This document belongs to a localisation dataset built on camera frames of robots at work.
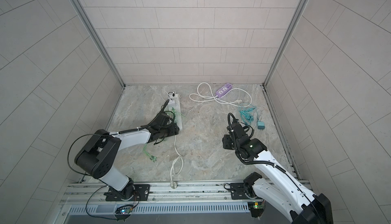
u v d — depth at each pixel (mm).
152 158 818
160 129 709
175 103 1018
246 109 998
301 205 386
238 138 576
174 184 717
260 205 679
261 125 928
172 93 989
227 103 1051
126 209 642
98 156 445
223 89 1105
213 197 706
